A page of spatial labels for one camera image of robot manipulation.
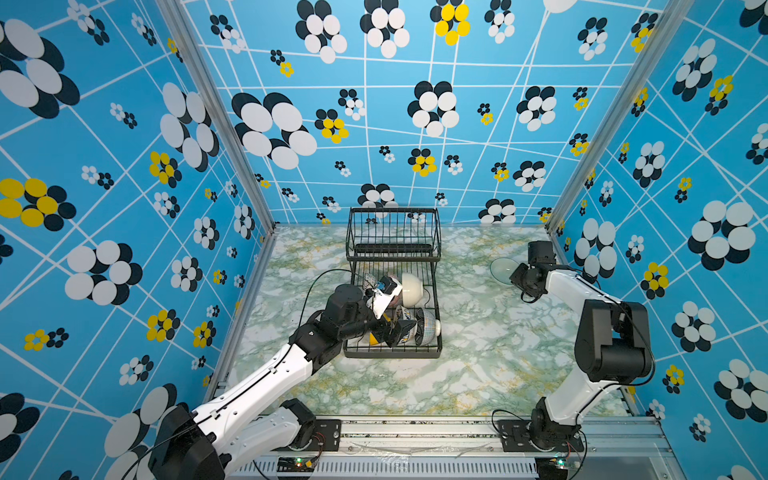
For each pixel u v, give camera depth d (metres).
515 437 0.72
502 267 1.03
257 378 0.47
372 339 0.67
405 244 1.12
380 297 0.63
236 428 0.43
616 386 0.50
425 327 0.81
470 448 0.72
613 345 0.48
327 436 0.74
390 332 0.65
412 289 0.91
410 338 0.83
